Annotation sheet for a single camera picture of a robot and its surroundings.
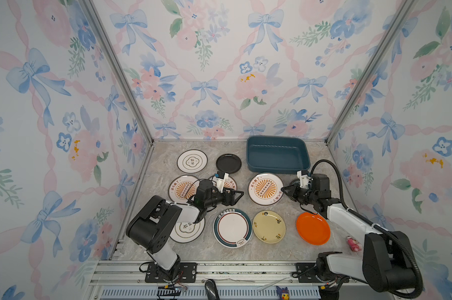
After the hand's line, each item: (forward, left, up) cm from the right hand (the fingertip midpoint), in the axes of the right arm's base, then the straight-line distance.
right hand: (283, 188), depth 87 cm
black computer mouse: (-39, +31, -4) cm, 50 cm away
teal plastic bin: (+32, -4, -13) cm, 34 cm away
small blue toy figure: (-40, +5, -7) cm, 41 cm away
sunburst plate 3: (+1, +8, -3) cm, 8 cm away
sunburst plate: (+5, +50, -8) cm, 51 cm away
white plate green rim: (-16, +24, -10) cm, 30 cm away
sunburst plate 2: (+8, +25, -9) cm, 28 cm away
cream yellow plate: (-15, +7, -10) cm, 19 cm away
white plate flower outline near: (-18, +44, -9) cm, 48 cm away
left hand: (-2, +20, 0) cm, 20 cm away
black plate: (+21, +26, -8) cm, 34 cm away
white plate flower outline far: (+23, +48, -8) cm, 54 cm away
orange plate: (-15, -13, -10) cm, 22 cm away
